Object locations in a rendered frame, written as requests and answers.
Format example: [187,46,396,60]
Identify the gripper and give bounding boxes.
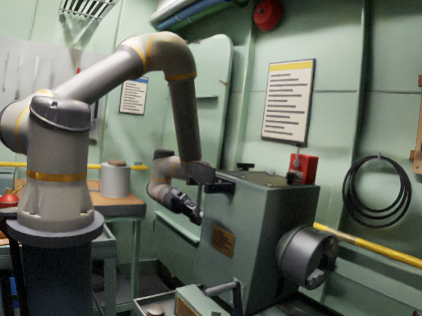
[168,187,203,226]

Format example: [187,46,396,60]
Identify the green lathe headstock body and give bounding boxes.
[196,169,321,316]

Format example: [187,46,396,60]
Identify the green feed gearbox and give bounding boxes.
[173,283,232,316]

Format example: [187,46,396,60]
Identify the grey lathe chuck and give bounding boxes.
[275,224,340,290]

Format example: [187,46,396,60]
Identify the brass nameplate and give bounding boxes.
[210,223,236,259]

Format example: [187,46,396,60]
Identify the orange-topped green workbench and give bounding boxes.
[13,178,147,303]

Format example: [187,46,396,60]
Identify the grey cylinder canister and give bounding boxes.
[99,161,132,200]

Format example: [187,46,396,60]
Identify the grey chip tray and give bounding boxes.
[132,289,178,316]

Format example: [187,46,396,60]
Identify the red control box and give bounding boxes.
[286,153,319,186]

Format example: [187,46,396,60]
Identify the small white blue-headed poster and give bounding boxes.
[118,76,150,116]

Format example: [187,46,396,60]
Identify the large white yellow-headed poster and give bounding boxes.
[260,58,316,147]

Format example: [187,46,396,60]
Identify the red oil can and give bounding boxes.
[0,187,21,210]

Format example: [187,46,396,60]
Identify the yellow handrail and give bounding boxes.
[312,221,422,270]
[0,160,150,172]

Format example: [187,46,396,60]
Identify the overhead pipe bundle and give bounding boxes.
[149,0,250,32]

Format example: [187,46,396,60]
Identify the red alarm bell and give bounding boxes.
[252,0,284,32]

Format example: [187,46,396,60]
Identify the white ceiling vent grille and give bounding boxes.
[58,0,121,21]

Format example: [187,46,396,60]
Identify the grey handled lever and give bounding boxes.
[203,279,245,316]

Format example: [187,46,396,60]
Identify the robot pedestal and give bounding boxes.
[5,210,105,316]

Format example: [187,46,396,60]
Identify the black coiled cable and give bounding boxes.
[341,154,413,230]

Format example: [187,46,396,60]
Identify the grey tool wall panel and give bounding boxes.
[0,35,108,143]

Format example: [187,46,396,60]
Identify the wooden wall board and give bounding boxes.
[409,74,422,176]

